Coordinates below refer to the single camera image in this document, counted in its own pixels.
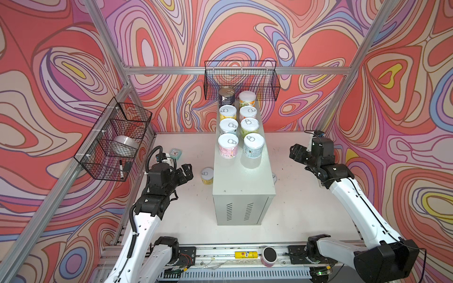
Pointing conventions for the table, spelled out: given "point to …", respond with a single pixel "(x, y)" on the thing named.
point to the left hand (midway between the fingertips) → (185, 167)
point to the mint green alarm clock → (176, 153)
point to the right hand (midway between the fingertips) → (298, 154)
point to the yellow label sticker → (246, 254)
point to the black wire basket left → (111, 148)
